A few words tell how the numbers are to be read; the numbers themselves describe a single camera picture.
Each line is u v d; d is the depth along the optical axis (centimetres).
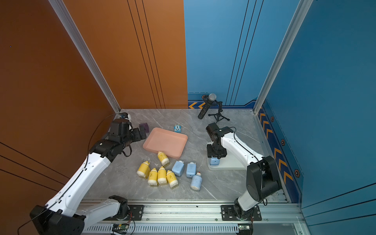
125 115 66
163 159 85
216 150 71
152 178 78
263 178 44
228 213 72
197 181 76
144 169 82
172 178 77
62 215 38
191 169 81
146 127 105
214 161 81
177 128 106
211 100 93
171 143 101
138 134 68
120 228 72
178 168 81
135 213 73
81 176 44
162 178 78
